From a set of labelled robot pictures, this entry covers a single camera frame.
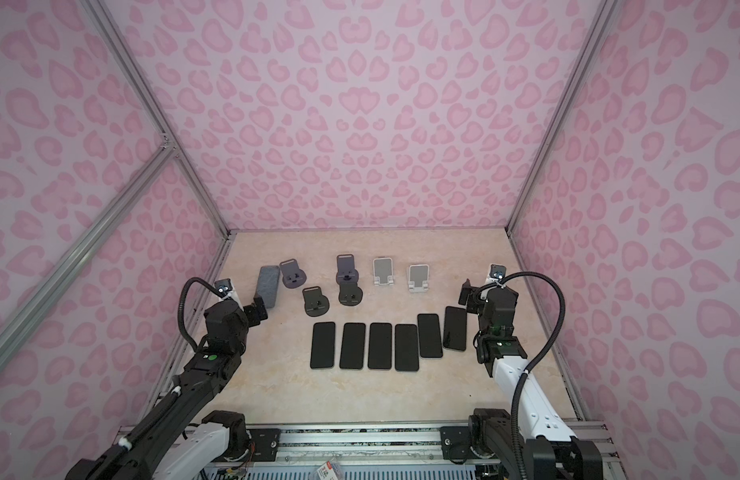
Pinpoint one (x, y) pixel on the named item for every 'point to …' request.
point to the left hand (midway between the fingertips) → (242, 296)
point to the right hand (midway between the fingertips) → (484, 281)
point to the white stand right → (418, 278)
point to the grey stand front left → (315, 304)
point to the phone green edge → (380, 346)
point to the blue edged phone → (406, 349)
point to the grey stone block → (267, 284)
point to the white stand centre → (383, 271)
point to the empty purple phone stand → (346, 273)
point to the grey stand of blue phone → (350, 294)
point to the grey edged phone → (430, 336)
